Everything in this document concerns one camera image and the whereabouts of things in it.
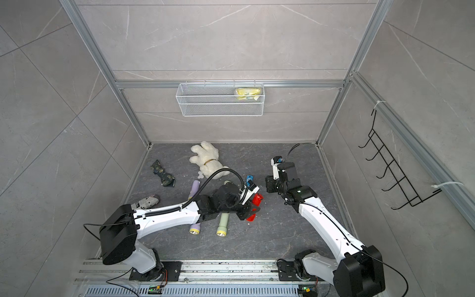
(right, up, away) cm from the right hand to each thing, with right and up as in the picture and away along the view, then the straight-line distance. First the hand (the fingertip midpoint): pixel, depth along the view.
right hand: (270, 177), depth 82 cm
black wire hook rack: (+42, -4, -23) cm, 48 cm away
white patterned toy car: (-61, -14, +8) cm, 63 cm away
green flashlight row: (-21, -4, +16) cm, 27 cm away
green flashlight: (-22, -23, -1) cm, 32 cm away
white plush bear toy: (-32, +9, +19) cm, 38 cm away
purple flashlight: (-34, -23, -1) cm, 41 cm away
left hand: (-6, -10, -7) cm, 14 cm away
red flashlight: (-7, -8, -9) cm, 14 cm away
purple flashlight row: (-38, -7, +13) cm, 41 cm away
